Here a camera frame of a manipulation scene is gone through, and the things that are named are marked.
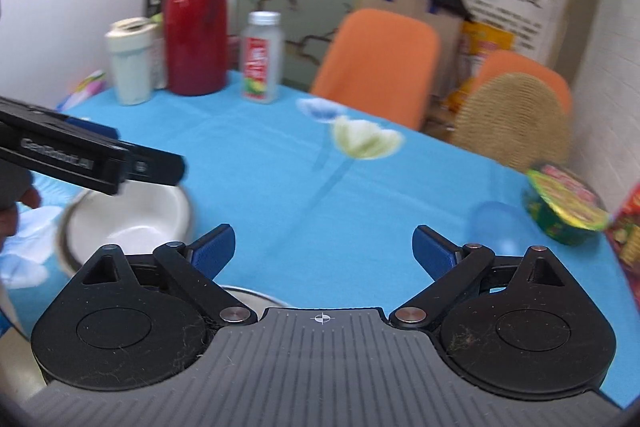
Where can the white bowl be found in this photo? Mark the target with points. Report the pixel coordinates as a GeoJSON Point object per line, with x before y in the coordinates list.
{"type": "Point", "coordinates": [145, 212]}

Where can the white tumbler cup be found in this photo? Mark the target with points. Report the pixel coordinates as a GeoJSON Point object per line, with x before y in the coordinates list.
{"type": "Point", "coordinates": [129, 67]}

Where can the white floral plate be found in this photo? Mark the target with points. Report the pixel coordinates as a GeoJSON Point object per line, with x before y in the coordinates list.
{"type": "Point", "coordinates": [245, 294]}

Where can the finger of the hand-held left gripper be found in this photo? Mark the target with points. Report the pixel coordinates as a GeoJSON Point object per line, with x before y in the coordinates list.
{"type": "Point", "coordinates": [95, 131]}
{"type": "Point", "coordinates": [155, 168]}

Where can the green instant noodle cup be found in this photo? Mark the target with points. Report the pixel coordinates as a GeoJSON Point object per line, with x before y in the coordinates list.
{"type": "Point", "coordinates": [565, 207]}

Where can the red cracker box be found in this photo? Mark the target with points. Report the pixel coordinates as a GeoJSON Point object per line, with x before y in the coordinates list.
{"type": "Point", "coordinates": [627, 242]}

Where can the woven straw mat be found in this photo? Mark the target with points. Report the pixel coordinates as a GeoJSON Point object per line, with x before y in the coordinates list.
{"type": "Point", "coordinates": [515, 127]}

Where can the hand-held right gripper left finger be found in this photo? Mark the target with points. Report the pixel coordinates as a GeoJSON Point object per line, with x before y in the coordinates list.
{"type": "Point", "coordinates": [212, 252]}

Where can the red thermos jug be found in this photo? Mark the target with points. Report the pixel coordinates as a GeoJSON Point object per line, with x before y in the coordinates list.
{"type": "Point", "coordinates": [197, 22]}

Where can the juice bottle with red label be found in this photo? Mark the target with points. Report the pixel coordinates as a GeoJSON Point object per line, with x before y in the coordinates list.
{"type": "Point", "coordinates": [261, 57]}

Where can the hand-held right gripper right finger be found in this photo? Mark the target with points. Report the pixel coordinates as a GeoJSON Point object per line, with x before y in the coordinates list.
{"type": "Point", "coordinates": [432, 252]}

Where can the steel bowl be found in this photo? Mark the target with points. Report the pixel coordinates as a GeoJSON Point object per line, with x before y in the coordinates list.
{"type": "Point", "coordinates": [189, 212]}

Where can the white text sign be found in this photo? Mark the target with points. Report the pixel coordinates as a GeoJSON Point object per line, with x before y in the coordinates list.
{"type": "Point", "coordinates": [520, 12]}

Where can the person's left hand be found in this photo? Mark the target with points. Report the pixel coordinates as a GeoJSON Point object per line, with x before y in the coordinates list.
{"type": "Point", "coordinates": [31, 198]}

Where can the orange chair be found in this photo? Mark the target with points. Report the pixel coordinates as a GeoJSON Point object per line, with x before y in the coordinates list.
{"type": "Point", "coordinates": [380, 62]}
{"type": "Point", "coordinates": [530, 67]}

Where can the yellow snack bag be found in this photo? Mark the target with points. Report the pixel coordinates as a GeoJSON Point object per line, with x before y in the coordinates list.
{"type": "Point", "coordinates": [487, 39]}

